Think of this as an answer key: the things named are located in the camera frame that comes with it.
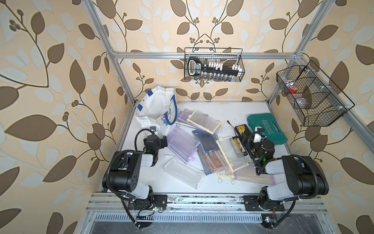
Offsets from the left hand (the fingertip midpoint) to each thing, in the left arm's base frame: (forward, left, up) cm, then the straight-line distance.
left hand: (154, 135), depth 95 cm
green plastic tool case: (+7, -79, 0) cm, 80 cm away
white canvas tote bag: (+24, +1, +3) cm, 24 cm away
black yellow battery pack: (+5, -60, -2) cm, 60 cm away
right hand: (0, -62, +5) cm, 62 cm away
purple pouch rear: (+18, -18, -2) cm, 26 cm away
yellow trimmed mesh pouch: (-13, -52, -4) cm, 54 cm away
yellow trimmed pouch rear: (+14, -33, -3) cm, 37 cm away
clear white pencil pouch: (-22, -21, -5) cm, 31 cm away
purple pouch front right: (-23, -56, -2) cm, 61 cm away
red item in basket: (+13, -82, +28) cm, 88 cm away
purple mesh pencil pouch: (-3, -18, -4) cm, 19 cm away
